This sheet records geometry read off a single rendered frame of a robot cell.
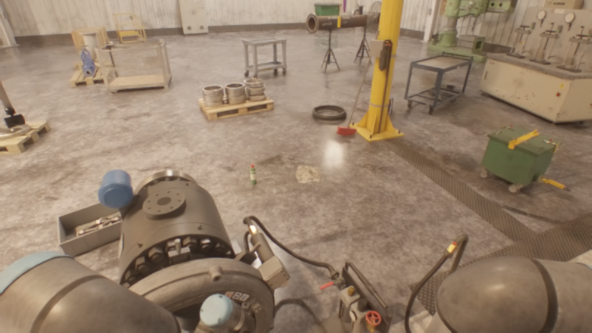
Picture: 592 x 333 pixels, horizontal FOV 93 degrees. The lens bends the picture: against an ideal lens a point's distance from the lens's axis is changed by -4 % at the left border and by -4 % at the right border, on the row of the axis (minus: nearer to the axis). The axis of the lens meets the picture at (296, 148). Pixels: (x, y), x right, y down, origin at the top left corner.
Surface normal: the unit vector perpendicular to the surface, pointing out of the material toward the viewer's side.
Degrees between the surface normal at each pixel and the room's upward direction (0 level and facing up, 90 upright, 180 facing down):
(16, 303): 35
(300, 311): 0
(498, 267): 31
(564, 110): 90
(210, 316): 19
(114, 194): 90
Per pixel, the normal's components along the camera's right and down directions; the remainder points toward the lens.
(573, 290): -0.08, -0.61
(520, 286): -0.47, -0.54
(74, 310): 0.20, -0.69
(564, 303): -0.14, -0.30
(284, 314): 0.00, -0.88
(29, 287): -0.08, -0.76
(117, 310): 0.61, -0.69
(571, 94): 0.18, 0.47
